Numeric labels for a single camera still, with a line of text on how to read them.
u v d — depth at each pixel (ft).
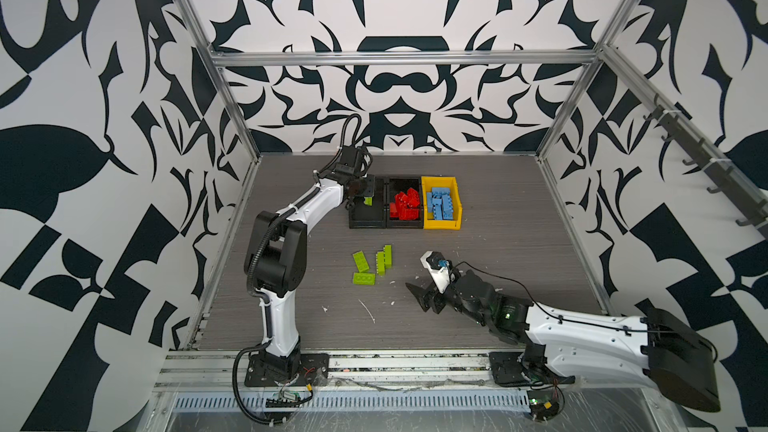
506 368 2.44
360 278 2.92
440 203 3.32
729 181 1.80
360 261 3.00
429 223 3.15
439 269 2.13
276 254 1.68
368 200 3.08
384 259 2.94
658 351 1.38
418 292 2.30
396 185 3.92
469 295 1.90
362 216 3.29
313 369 2.40
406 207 3.33
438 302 2.26
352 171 2.46
